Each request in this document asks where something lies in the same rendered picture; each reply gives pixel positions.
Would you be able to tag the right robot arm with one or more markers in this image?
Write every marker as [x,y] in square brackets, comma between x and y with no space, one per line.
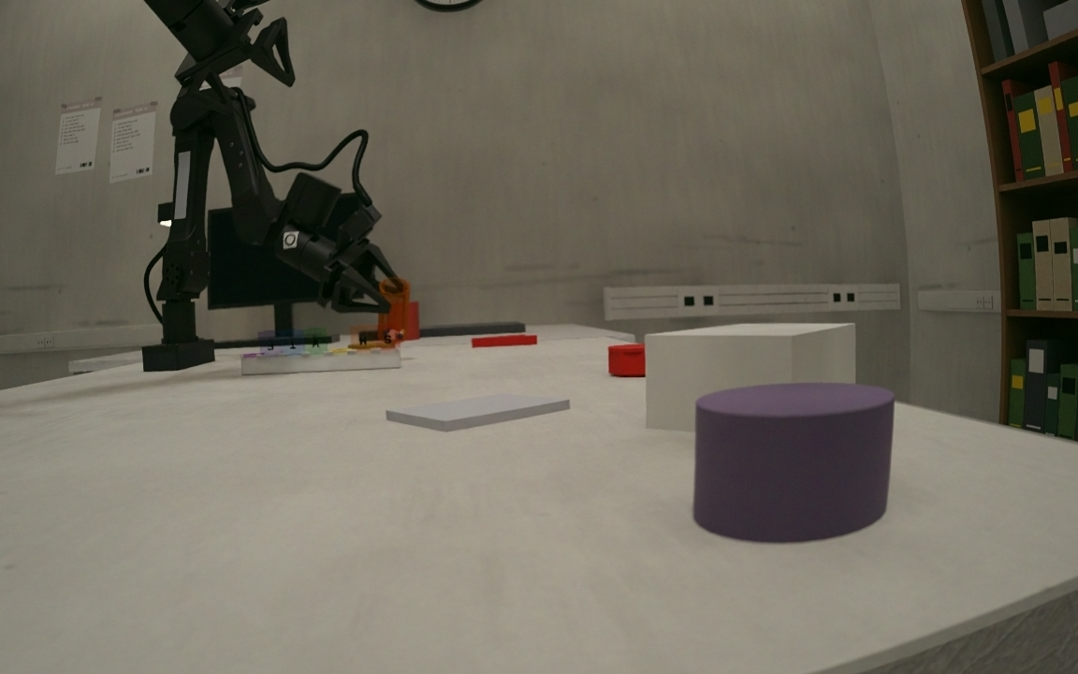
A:
[171,11]

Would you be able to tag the red flat bar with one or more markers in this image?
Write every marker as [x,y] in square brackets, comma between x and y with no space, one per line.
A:
[508,340]

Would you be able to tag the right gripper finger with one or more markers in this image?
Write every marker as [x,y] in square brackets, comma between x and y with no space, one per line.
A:
[268,62]
[189,93]

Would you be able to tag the white box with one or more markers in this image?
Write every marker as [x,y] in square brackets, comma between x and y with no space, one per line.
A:
[682,366]

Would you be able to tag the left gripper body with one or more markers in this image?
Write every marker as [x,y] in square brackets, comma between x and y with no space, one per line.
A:
[321,254]

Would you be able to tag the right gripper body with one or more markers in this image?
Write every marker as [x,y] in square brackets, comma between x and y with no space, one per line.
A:
[216,36]

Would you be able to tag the purple cylinder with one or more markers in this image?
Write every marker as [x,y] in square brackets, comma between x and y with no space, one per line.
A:
[792,463]

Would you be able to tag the orange translucent cylinder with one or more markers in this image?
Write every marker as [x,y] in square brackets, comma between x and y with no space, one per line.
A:
[398,296]

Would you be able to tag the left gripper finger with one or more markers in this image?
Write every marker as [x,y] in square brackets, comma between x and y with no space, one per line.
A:
[375,257]
[350,278]

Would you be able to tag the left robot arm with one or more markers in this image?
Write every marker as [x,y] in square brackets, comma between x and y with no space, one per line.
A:
[258,214]

